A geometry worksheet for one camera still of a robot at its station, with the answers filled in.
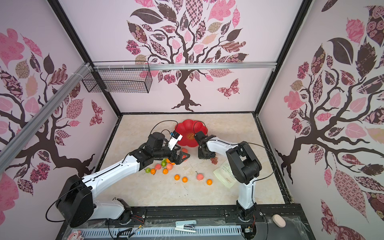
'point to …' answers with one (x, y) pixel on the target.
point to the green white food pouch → (224, 174)
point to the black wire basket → (118, 76)
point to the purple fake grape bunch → (214, 160)
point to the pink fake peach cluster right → (169, 166)
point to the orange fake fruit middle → (185, 179)
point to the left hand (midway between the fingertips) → (184, 153)
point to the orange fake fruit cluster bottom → (165, 171)
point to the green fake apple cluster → (164, 162)
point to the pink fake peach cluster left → (158, 166)
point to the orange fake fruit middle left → (177, 177)
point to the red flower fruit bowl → (188, 129)
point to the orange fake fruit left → (152, 171)
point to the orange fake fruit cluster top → (167, 160)
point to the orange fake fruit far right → (209, 182)
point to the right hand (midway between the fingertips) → (205, 154)
